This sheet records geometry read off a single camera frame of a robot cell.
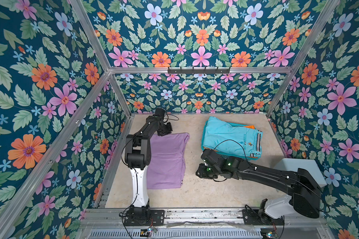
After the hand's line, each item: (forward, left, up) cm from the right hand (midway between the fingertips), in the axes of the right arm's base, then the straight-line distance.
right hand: (196, 173), depth 77 cm
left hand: (+34, +17, -4) cm, 38 cm away
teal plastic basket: (+11, -17, +16) cm, 26 cm away
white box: (+5, -58, +3) cm, 58 cm away
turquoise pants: (+24, -15, 0) cm, 29 cm away
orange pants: (+34, -36, -1) cm, 50 cm away
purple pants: (+7, +18, -8) cm, 21 cm away
